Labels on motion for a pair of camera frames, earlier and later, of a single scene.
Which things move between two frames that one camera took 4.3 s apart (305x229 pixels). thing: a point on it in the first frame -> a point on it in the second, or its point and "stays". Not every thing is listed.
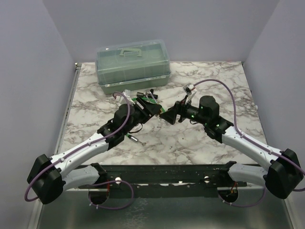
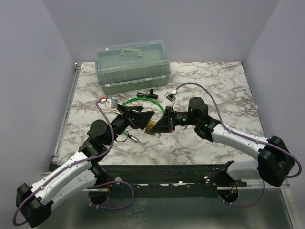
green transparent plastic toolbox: [132, 66] stays
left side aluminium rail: [67, 108] stays
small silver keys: [144, 143] stays
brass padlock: [152, 95] -> [150, 125]
